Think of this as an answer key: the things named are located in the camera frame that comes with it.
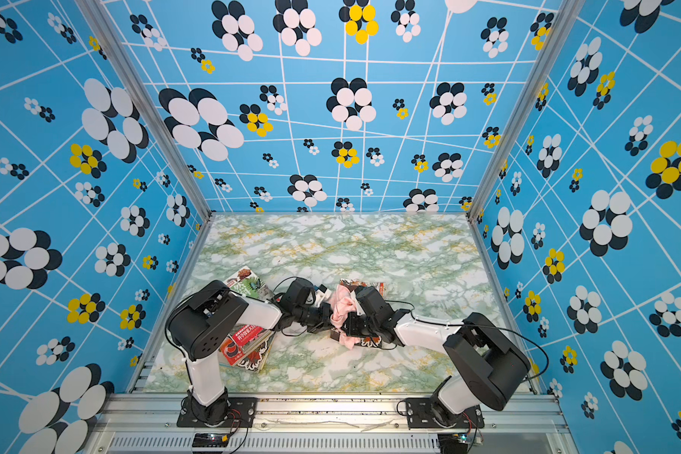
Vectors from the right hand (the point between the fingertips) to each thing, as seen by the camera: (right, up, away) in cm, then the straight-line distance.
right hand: (345, 327), depth 87 cm
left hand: (+1, +1, +1) cm, 2 cm away
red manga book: (-28, -4, -6) cm, 29 cm away
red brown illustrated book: (+3, +11, +12) cm, 17 cm away
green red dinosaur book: (-32, +13, +6) cm, 35 cm away
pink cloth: (-1, +8, -2) cm, 8 cm away
